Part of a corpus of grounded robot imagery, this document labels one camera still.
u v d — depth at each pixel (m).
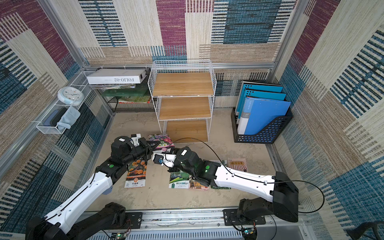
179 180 0.87
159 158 0.56
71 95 0.75
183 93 0.70
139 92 1.00
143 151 0.67
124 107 1.22
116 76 0.78
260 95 0.89
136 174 0.89
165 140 0.79
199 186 0.83
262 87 0.92
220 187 0.83
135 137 0.73
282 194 0.40
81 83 0.88
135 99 1.00
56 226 0.39
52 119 0.64
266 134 0.94
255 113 0.89
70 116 0.70
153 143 0.74
